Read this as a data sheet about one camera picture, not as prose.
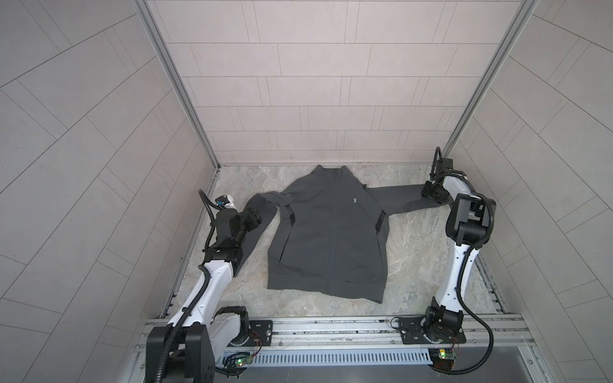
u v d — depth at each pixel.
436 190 0.89
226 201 0.70
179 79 0.87
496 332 0.73
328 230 0.91
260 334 0.71
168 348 0.36
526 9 0.71
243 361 0.65
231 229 0.60
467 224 0.60
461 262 0.61
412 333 0.71
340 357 0.68
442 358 0.68
